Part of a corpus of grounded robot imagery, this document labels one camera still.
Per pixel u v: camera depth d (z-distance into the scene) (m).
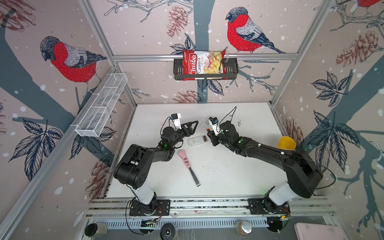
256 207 0.73
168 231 0.59
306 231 0.66
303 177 0.44
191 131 0.78
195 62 0.87
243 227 0.60
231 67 0.95
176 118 0.79
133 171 0.46
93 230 0.60
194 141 0.98
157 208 0.73
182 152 0.92
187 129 0.78
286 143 0.80
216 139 0.76
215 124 0.74
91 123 0.71
